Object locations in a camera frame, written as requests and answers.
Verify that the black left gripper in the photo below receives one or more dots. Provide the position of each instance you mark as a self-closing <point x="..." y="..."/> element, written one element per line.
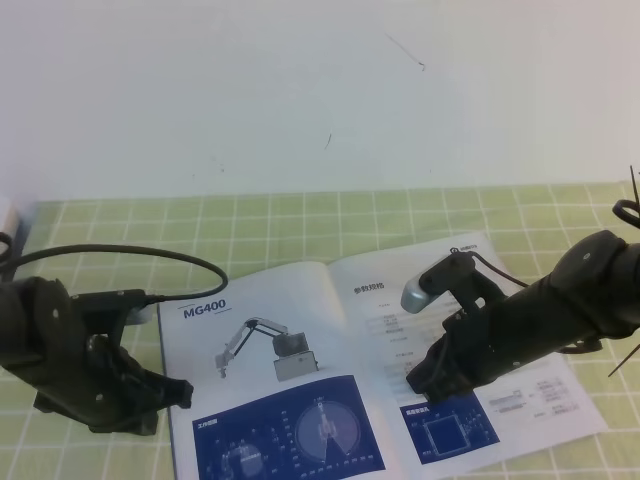
<point x="68" y="349"/>

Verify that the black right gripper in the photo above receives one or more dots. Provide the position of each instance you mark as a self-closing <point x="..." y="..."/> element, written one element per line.
<point x="448" y="368"/>

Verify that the robot catalogue book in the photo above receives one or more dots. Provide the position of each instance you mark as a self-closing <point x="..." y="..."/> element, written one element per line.
<point x="299" y="372"/>

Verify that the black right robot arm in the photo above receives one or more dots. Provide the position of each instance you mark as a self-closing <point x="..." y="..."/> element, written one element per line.
<point x="591" y="295"/>

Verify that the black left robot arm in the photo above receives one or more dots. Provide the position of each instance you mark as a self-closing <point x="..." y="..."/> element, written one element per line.
<point x="68" y="348"/>

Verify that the green checked tablecloth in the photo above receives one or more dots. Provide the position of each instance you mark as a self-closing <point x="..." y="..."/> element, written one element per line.
<point x="529" y="226"/>

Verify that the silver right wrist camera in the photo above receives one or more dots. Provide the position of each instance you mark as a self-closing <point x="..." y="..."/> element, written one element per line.
<point x="415" y="297"/>

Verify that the black cable ties right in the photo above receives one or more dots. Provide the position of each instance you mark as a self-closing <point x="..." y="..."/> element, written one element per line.
<point x="629" y="210"/>

